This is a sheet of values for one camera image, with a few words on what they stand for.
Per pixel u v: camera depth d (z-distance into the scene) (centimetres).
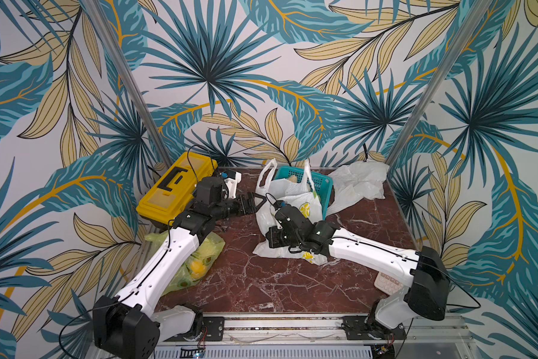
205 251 82
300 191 82
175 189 87
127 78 83
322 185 106
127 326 37
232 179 67
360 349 71
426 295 41
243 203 64
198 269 80
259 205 69
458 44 75
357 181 103
